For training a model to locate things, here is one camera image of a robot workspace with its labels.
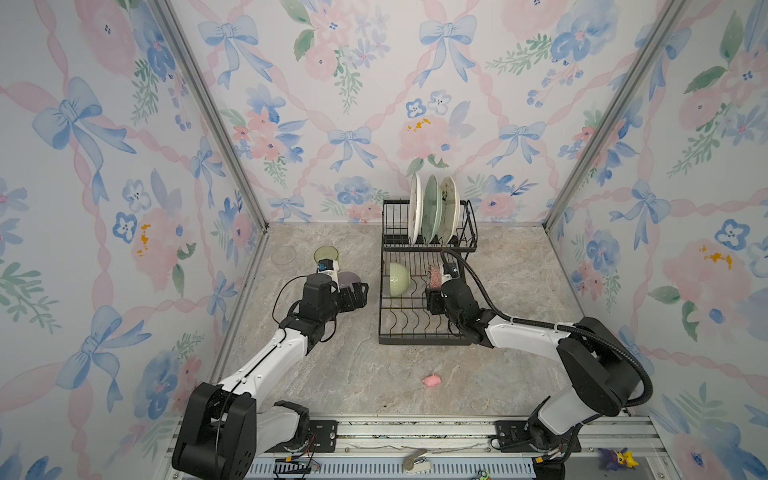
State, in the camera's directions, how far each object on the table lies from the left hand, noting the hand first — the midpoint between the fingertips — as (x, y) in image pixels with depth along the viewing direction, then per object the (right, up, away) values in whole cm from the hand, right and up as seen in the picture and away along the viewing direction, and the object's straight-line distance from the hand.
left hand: (356, 285), depth 85 cm
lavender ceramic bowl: (-5, +1, +14) cm, 15 cm away
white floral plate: (+16, +19, -10) cm, 27 cm away
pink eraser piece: (+21, -26, -4) cm, 33 cm away
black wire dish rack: (+14, -12, +8) cm, 20 cm away
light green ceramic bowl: (+12, +1, +6) cm, 14 cm away
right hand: (+23, -1, +6) cm, 24 cm away
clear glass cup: (-29, +9, +23) cm, 38 cm away
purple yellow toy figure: (+62, -38, -16) cm, 74 cm away
